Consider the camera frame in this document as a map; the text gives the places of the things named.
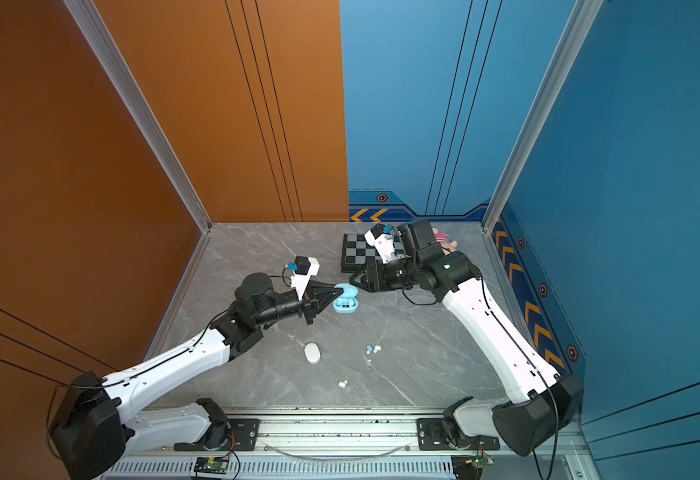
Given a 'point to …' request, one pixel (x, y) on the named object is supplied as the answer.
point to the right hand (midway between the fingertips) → (354, 280)
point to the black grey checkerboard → (357, 251)
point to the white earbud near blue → (377, 348)
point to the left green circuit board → (213, 465)
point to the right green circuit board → (483, 460)
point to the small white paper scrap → (368, 360)
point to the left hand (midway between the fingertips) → (341, 288)
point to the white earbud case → (312, 353)
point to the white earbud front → (342, 384)
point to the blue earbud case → (347, 302)
